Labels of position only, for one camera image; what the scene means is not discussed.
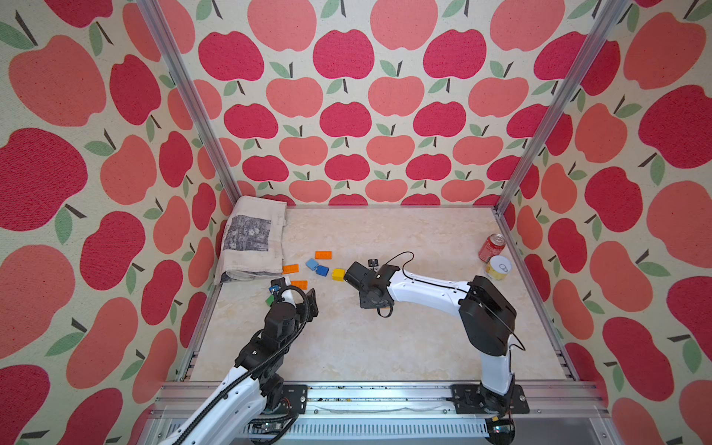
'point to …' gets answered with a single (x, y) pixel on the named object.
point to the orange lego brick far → (323, 255)
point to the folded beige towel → (252, 242)
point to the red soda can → (492, 247)
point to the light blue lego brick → (311, 263)
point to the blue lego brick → (322, 270)
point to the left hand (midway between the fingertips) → (306, 296)
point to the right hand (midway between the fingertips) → (371, 304)
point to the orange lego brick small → (301, 284)
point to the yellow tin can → (498, 267)
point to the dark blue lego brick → (274, 287)
